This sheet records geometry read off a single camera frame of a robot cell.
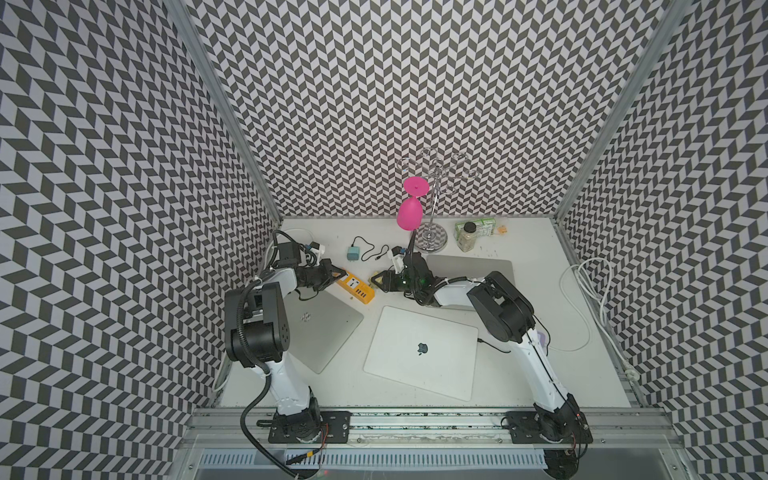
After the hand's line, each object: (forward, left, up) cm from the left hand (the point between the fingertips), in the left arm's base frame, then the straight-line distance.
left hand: (345, 272), depth 94 cm
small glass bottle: (+14, -41, 0) cm, 43 cm away
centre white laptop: (-23, -25, -6) cm, 34 cm away
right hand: (+1, -9, -6) cm, 11 cm away
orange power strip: (-3, -3, -5) cm, 6 cm away
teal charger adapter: (+12, -1, -6) cm, 13 cm away
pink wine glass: (+11, -21, +17) cm, 29 cm away
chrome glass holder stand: (+12, -29, +3) cm, 31 cm away
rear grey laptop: (-17, -31, +15) cm, 38 cm away
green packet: (+20, -47, -1) cm, 51 cm away
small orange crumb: (+23, -57, -5) cm, 61 cm away
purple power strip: (-29, -47, +18) cm, 58 cm away
